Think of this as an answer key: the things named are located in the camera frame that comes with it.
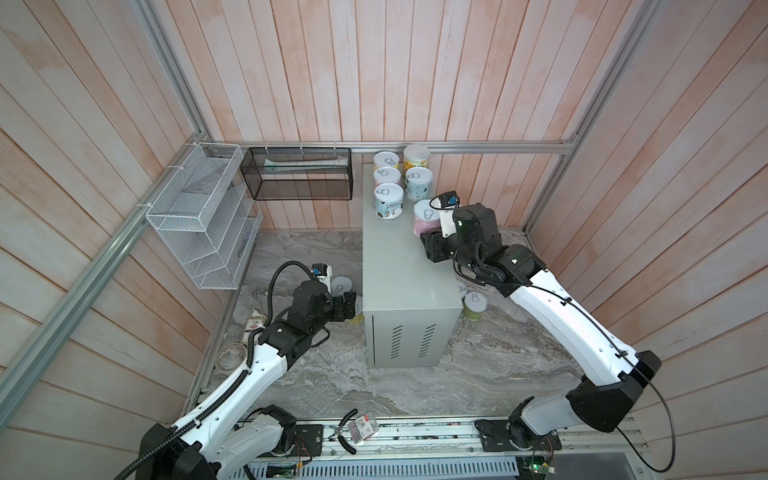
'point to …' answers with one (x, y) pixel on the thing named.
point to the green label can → (474, 305)
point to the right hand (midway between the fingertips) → (429, 232)
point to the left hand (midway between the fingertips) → (342, 300)
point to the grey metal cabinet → (410, 303)
